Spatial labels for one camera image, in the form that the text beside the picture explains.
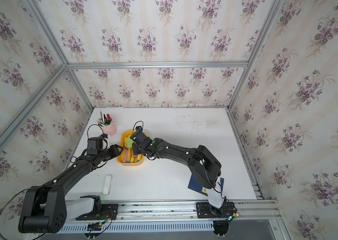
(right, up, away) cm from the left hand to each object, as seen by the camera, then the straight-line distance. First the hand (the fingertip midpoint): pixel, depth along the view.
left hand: (121, 149), depth 88 cm
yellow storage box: (-2, -6, +2) cm, 6 cm away
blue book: (+42, -18, -8) cm, 47 cm away
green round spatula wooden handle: (+2, +2, +8) cm, 9 cm away
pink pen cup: (-11, +11, +11) cm, 19 cm away
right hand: (+10, +2, -3) cm, 10 cm away
